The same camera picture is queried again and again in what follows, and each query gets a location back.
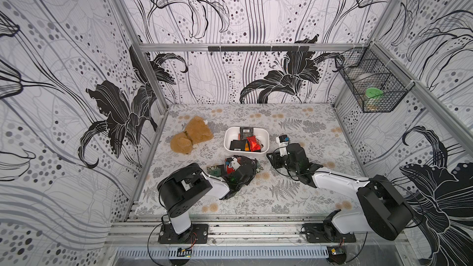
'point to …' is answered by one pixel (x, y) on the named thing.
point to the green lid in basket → (373, 92)
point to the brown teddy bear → (197, 130)
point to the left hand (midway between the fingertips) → (258, 167)
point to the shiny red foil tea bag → (255, 145)
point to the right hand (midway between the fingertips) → (270, 152)
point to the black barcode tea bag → (246, 132)
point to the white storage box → (231, 133)
